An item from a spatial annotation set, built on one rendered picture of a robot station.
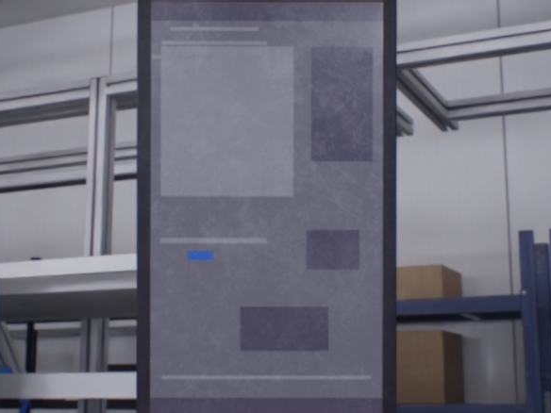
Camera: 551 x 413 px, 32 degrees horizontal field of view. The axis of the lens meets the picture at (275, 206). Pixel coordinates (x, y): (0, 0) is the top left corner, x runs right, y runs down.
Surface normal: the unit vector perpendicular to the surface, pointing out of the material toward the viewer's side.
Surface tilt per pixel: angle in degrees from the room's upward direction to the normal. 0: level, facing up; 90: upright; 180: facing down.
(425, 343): 90
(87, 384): 90
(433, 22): 90
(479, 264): 90
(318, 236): 101
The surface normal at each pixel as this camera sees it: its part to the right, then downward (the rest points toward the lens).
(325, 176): 0.01, 0.00
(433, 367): -0.41, -0.18
